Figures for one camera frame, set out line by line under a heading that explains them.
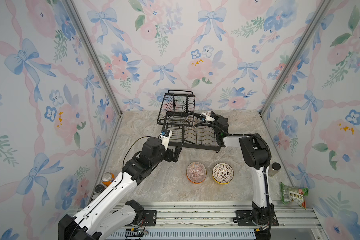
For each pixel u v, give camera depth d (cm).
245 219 73
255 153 60
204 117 92
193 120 85
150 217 75
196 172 86
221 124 83
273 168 82
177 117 105
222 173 86
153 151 55
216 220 75
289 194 78
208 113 100
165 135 63
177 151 65
